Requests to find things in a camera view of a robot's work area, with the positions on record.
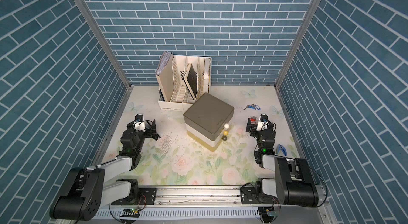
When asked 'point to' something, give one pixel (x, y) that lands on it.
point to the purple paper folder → (164, 59)
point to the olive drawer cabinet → (206, 121)
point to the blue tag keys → (253, 106)
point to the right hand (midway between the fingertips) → (259, 119)
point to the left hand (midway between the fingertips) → (149, 119)
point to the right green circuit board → (268, 216)
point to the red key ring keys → (254, 120)
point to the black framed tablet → (190, 79)
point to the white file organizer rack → (173, 95)
